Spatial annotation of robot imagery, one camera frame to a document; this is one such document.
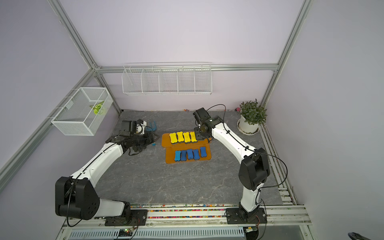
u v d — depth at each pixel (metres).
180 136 0.87
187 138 0.85
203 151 0.96
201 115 0.67
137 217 0.75
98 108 0.81
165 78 1.00
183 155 0.94
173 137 0.86
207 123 0.60
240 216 0.64
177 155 0.93
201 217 0.75
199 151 0.96
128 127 0.66
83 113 0.83
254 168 0.46
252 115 0.92
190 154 0.94
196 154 0.94
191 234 0.77
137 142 0.71
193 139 0.84
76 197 0.41
